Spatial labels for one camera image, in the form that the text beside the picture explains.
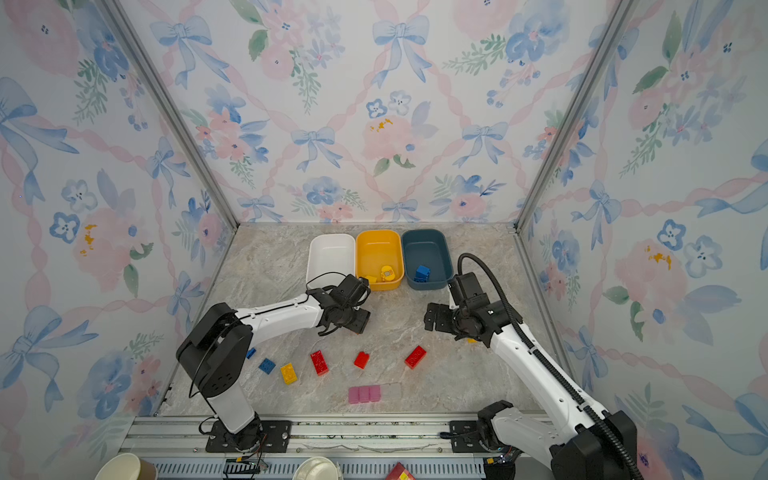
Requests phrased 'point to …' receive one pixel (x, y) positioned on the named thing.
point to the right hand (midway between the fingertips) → (438, 318)
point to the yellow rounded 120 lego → (387, 273)
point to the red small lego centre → (361, 360)
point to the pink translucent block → (364, 394)
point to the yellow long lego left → (288, 373)
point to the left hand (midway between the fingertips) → (360, 314)
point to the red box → (400, 473)
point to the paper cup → (128, 466)
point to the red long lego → (319, 362)
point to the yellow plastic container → (379, 258)
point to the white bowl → (317, 468)
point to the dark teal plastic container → (427, 259)
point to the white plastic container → (331, 260)
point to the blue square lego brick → (423, 270)
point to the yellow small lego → (469, 340)
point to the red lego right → (415, 357)
